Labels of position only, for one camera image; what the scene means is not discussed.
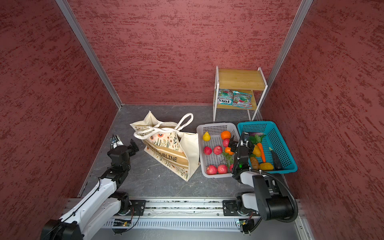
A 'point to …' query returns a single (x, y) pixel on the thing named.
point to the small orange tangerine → (228, 149)
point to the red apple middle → (217, 150)
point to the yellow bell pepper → (257, 151)
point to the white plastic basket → (215, 160)
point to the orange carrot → (260, 147)
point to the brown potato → (255, 163)
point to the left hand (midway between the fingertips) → (126, 145)
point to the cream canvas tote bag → (168, 147)
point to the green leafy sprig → (229, 160)
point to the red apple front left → (211, 170)
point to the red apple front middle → (222, 169)
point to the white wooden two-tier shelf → (238, 80)
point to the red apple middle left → (207, 150)
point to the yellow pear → (206, 136)
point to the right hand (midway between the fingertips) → (239, 139)
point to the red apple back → (226, 142)
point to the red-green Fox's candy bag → (242, 100)
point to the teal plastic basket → (274, 139)
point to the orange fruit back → (225, 134)
